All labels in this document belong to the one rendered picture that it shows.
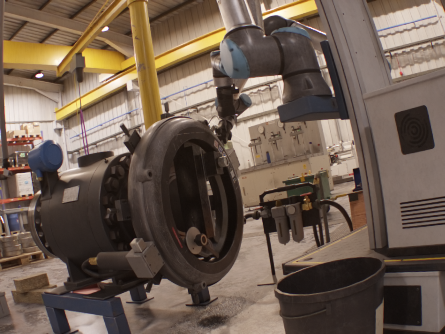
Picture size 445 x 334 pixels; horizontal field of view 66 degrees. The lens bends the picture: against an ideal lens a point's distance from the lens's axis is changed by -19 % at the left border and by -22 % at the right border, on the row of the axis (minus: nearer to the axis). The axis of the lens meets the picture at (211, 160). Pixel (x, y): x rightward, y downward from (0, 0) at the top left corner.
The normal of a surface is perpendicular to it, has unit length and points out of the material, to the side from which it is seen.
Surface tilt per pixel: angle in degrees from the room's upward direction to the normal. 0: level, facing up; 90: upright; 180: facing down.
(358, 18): 90
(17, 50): 90
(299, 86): 70
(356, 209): 90
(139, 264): 112
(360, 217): 90
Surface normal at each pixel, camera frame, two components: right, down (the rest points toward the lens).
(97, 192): -0.52, -0.35
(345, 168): -0.58, 0.07
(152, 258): 0.85, -0.19
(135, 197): -0.50, -0.14
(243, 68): 0.18, 0.66
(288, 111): -0.81, 0.12
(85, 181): -0.50, -0.58
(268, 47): 0.15, -0.17
